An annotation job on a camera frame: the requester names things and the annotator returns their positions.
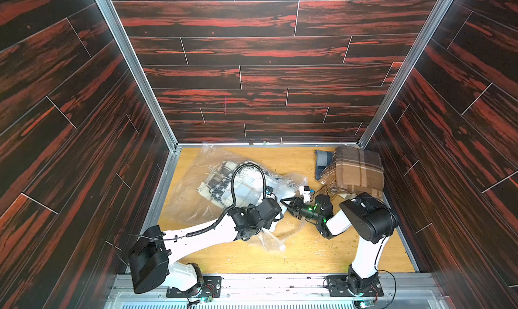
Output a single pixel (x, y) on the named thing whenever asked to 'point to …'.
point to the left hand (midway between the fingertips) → (268, 212)
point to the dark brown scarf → (355, 171)
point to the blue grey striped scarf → (322, 159)
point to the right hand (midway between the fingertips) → (283, 199)
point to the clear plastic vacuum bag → (214, 185)
